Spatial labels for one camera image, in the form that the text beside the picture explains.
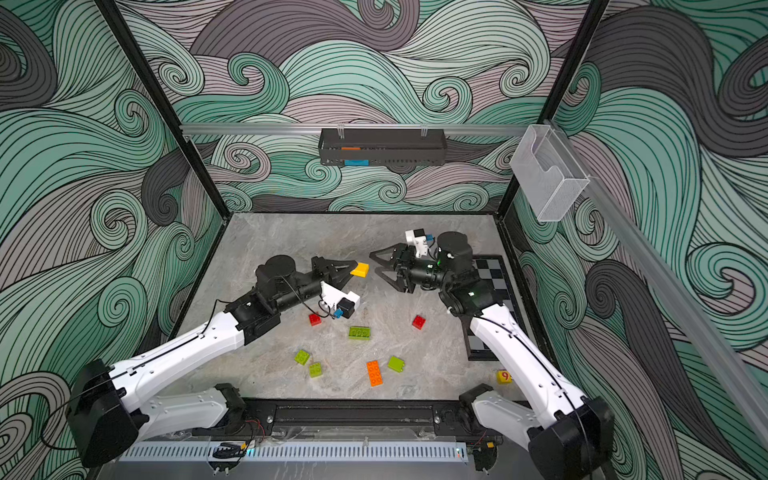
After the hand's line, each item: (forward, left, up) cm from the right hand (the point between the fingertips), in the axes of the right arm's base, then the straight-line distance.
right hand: (373, 262), depth 66 cm
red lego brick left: (0, +19, -30) cm, 36 cm away
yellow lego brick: (0, +3, -4) cm, 5 cm away
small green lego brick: (-11, +21, -30) cm, 38 cm away
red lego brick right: (0, -13, -32) cm, 34 cm away
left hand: (+4, +6, -1) cm, 7 cm away
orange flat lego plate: (-15, +1, -31) cm, 34 cm away
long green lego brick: (-4, +5, -32) cm, 32 cm away
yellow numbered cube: (-17, -34, -30) cm, 48 cm away
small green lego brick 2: (-15, +17, -30) cm, 37 cm away
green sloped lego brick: (-13, -6, -31) cm, 34 cm away
